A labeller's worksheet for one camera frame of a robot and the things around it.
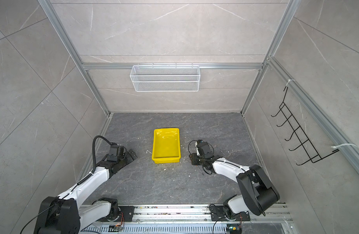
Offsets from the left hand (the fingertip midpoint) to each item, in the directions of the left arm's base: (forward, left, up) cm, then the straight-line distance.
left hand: (129, 152), depth 88 cm
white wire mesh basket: (+46, -22, +23) cm, 56 cm away
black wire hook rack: (-19, -86, +27) cm, 92 cm away
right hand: (-2, -40, -4) cm, 40 cm away
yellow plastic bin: (+8, -22, -8) cm, 25 cm away
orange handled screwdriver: (-12, -44, -7) cm, 46 cm away
